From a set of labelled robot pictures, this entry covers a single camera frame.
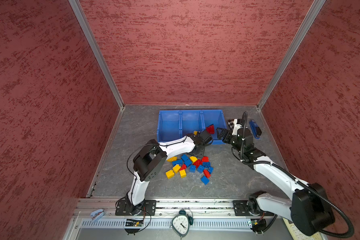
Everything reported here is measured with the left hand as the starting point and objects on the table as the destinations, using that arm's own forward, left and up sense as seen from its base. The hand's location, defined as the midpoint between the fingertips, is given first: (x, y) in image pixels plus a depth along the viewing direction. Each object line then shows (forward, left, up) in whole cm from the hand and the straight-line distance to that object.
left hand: (196, 155), depth 90 cm
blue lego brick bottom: (-14, -5, -2) cm, 15 cm away
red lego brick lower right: (-11, -6, -2) cm, 12 cm away
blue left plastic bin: (+25, +19, -3) cm, 32 cm away
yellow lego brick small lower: (-12, +8, 0) cm, 14 cm away
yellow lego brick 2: (-12, +16, -1) cm, 19 cm away
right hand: (+8, -14, +14) cm, 21 cm away
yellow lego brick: (-1, +14, -3) cm, 14 cm away
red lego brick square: (+21, -11, -1) cm, 24 cm away
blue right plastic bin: (+25, -14, +8) cm, 30 cm away
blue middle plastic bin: (+29, +3, -2) cm, 29 cm away
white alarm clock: (-35, +9, +2) cm, 36 cm away
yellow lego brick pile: (-2, +2, +1) cm, 3 cm away
